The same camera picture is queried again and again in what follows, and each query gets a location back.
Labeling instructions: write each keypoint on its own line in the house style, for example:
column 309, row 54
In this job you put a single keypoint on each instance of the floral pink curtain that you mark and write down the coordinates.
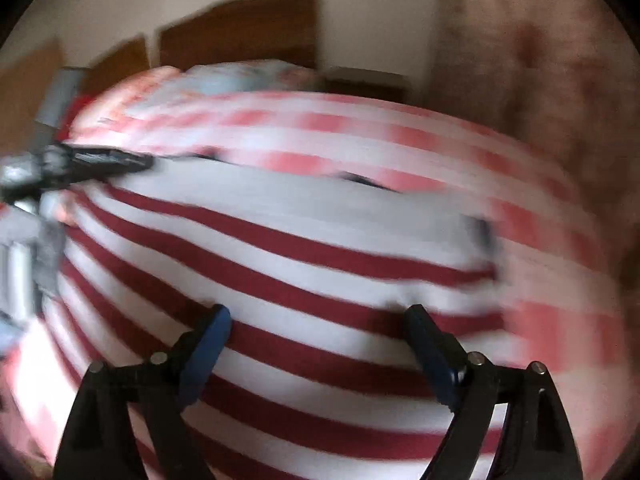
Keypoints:
column 563, row 77

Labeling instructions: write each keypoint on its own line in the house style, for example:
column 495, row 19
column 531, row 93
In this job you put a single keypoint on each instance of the red white navy striped sweater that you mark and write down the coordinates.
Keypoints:
column 316, row 381

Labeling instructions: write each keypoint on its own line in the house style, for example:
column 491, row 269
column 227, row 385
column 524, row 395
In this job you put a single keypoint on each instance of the light blue floral pillow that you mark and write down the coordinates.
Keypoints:
column 256, row 75

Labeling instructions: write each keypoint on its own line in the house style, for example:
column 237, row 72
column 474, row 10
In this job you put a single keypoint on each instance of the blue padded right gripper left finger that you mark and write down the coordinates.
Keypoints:
column 98, row 440

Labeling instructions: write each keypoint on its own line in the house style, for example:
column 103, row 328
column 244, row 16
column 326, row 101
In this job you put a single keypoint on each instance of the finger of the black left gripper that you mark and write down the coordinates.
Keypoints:
column 103, row 163

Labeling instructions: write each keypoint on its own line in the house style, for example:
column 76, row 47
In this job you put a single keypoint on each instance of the small dark wooden headboard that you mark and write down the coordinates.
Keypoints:
column 128, row 58

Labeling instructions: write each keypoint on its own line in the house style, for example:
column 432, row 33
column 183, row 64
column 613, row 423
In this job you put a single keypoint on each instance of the dark wooden nightstand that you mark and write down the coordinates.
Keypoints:
column 370, row 84

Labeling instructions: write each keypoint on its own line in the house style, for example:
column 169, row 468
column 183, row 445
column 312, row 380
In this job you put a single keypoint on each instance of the pink white checkered bedspread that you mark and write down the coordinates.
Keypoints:
column 555, row 294

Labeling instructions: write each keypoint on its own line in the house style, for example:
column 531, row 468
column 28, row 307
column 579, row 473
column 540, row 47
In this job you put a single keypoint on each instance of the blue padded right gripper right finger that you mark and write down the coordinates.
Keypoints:
column 535, row 441

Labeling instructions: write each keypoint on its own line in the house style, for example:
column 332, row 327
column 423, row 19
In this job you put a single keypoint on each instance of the large dark wooden headboard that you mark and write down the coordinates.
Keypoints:
column 244, row 30

